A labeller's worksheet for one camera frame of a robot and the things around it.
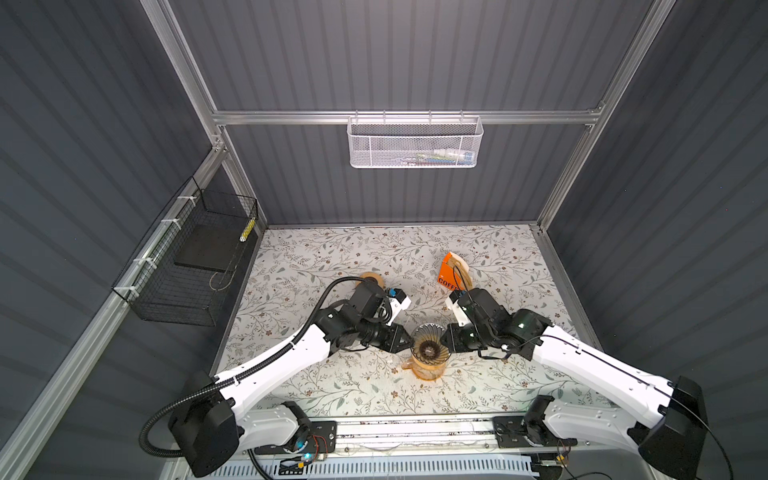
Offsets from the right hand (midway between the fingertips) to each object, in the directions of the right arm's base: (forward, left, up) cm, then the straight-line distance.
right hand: (443, 343), depth 76 cm
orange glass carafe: (-3, +5, -12) cm, 13 cm away
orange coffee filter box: (+26, -5, -7) cm, 27 cm away
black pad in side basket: (+18, +59, +19) cm, 64 cm away
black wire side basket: (+5, +66, +18) cm, 69 cm away
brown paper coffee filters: (+28, -10, -6) cm, 31 cm away
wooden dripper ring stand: (-5, +4, -3) cm, 7 cm away
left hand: (-1, +8, +3) cm, 8 cm away
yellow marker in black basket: (+26, +53, +16) cm, 61 cm away
